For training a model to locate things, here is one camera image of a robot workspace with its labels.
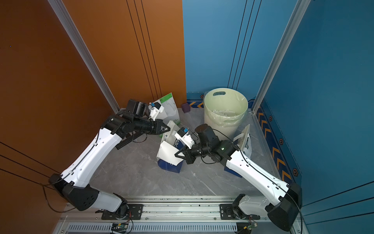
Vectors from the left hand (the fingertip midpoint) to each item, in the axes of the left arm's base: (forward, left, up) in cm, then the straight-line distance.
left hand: (170, 127), depth 70 cm
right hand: (-12, -4, -5) cm, 13 cm away
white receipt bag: (-12, +1, -5) cm, 13 cm away
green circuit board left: (-38, +25, -34) cm, 57 cm away
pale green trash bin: (+29, -32, -15) cm, 46 cm away
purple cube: (+41, -5, -28) cm, 50 cm away
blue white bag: (-4, 0, -2) cm, 5 cm away
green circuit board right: (-37, -37, -31) cm, 61 cm away
